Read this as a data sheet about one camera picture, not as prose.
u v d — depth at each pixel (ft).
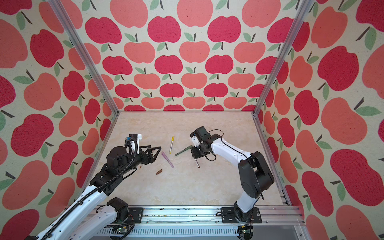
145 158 2.09
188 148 3.31
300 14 2.36
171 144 3.32
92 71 3.08
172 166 3.04
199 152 2.52
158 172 2.90
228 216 2.40
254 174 1.56
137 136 2.12
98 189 1.63
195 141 2.70
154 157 2.17
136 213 2.47
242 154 1.64
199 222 2.41
